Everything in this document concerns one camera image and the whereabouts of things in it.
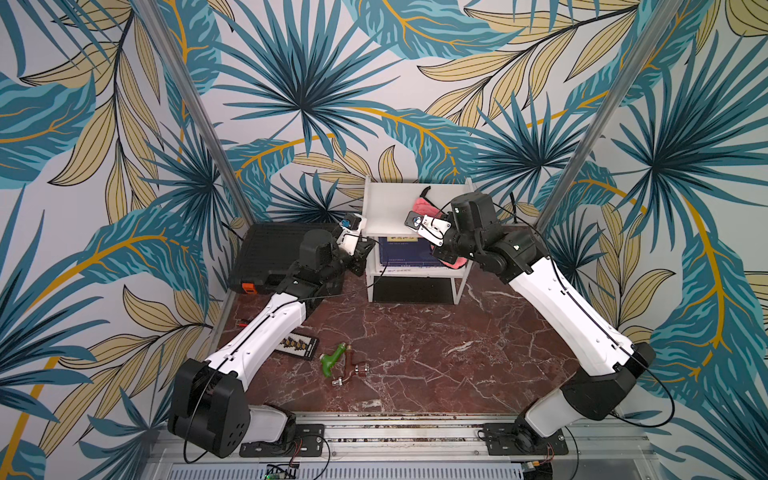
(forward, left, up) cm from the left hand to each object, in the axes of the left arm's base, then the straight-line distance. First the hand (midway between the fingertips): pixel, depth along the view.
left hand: (369, 243), depth 77 cm
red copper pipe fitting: (-24, +2, -25) cm, 35 cm away
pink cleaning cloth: (+7, -15, +7) cm, 18 cm away
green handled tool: (-21, +11, -27) cm, 36 cm away
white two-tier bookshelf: (-1, -10, -11) cm, 15 cm away
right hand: (0, -16, +7) cm, 18 cm away
